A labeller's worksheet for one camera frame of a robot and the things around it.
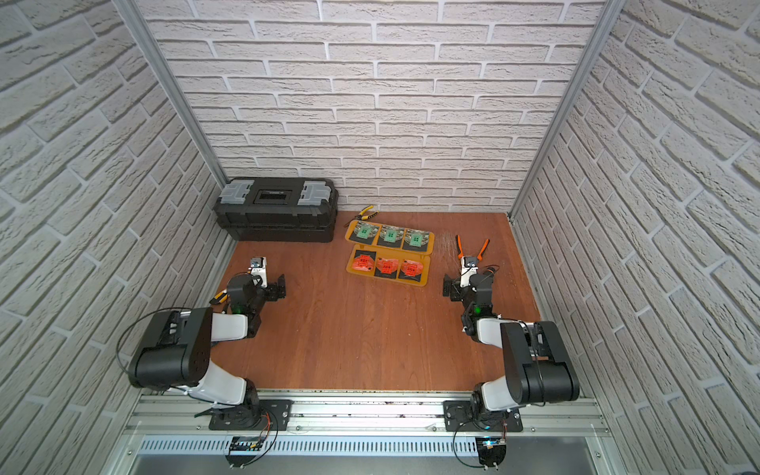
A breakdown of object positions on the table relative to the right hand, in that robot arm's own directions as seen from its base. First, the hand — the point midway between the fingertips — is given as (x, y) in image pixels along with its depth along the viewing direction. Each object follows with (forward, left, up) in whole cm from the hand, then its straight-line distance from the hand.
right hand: (465, 274), depth 94 cm
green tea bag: (+13, +32, +8) cm, 36 cm away
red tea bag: (+11, +34, -5) cm, 36 cm away
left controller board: (-42, +64, -8) cm, 77 cm away
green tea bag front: (+11, +24, +7) cm, 27 cm away
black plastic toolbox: (+24, +62, +10) cm, 67 cm away
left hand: (+5, +64, +1) cm, 64 cm away
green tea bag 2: (+9, +16, +8) cm, 20 cm away
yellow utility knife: (-1, +80, -4) cm, 81 cm away
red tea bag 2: (+6, +17, -5) cm, 19 cm away
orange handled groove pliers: (+15, -2, -5) cm, 16 cm away
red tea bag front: (+8, +25, -7) cm, 27 cm away
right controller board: (-46, +2, -9) cm, 47 cm away
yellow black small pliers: (+34, +34, -5) cm, 48 cm away
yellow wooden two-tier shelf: (+5, +25, +7) cm, 26 cm away
